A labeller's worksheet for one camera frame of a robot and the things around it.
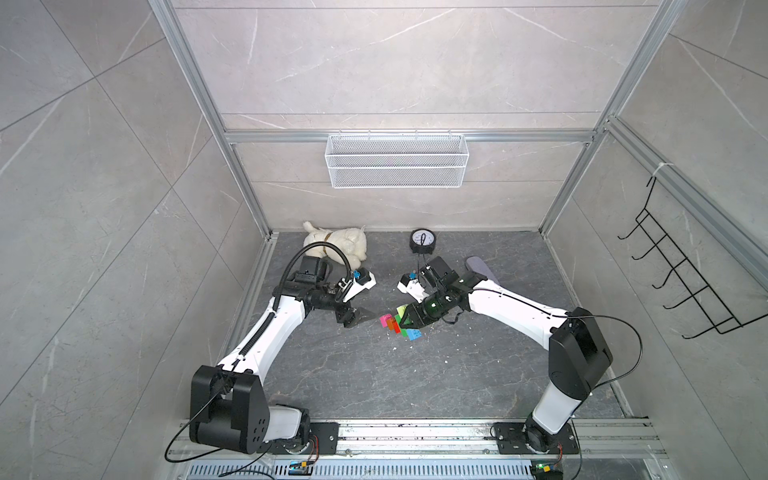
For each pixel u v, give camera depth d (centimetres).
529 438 65
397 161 101
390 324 83
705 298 62
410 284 78
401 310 79
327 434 73
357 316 70
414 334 78
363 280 68
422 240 115
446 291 64
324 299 69
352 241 104
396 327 81
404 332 80
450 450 73
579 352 45
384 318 84
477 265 107
